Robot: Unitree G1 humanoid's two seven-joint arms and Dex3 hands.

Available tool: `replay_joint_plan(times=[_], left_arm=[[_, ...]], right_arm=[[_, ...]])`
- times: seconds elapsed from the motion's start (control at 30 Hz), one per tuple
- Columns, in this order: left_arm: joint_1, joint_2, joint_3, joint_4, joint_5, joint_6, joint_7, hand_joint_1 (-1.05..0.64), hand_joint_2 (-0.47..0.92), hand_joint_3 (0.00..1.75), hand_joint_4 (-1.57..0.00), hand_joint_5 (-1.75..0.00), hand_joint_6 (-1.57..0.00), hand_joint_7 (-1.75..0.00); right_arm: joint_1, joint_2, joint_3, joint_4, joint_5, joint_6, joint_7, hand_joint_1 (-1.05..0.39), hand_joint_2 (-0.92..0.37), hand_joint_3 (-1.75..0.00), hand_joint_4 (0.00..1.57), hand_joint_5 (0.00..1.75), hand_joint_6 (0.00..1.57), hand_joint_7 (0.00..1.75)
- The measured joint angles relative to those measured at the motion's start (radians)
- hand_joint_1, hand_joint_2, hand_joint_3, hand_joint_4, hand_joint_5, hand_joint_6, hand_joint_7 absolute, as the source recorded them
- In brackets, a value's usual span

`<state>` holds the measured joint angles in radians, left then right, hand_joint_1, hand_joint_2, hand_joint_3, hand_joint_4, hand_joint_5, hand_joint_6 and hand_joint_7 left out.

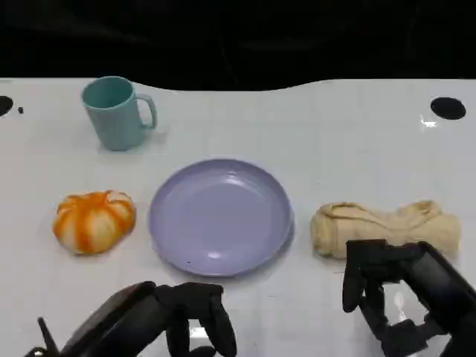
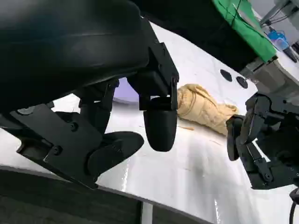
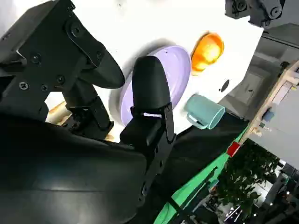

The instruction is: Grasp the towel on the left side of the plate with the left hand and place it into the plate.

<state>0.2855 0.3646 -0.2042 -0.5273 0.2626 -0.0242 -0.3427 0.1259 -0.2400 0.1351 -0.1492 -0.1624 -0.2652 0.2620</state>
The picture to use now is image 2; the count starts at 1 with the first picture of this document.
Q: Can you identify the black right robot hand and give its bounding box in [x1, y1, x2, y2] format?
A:
[225, 92, 299, 190]

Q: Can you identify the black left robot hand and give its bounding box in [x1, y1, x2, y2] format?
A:
[0, 0, 180, 190]

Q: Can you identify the beige towel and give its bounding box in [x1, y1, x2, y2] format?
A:
[176, 83, 239, 136]

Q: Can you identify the grey workshop desk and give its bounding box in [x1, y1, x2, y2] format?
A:
[242, 9, 299, 96]

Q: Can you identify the black round table grommet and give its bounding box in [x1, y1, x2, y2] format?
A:
[220, 69, 233, 82]
[235, 76, 249, 89]

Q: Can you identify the lilac plate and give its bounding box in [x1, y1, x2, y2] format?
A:
[112, 78, 141, 105]

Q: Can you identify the black desk item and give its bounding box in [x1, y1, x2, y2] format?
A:
[283, 46, 298, 63]

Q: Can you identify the blue desk item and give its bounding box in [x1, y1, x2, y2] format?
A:
[267, 29, 290, 51]

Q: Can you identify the green cloth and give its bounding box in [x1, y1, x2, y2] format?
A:
[211, 0, 278, 63]

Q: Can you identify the white table leg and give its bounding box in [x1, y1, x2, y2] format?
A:
[141, 201, 154, 224]

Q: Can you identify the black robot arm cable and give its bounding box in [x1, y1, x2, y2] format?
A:
[288, 186, 299, 224]

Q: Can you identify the metal frame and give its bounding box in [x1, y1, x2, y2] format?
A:
[258, 0, 299, 27]

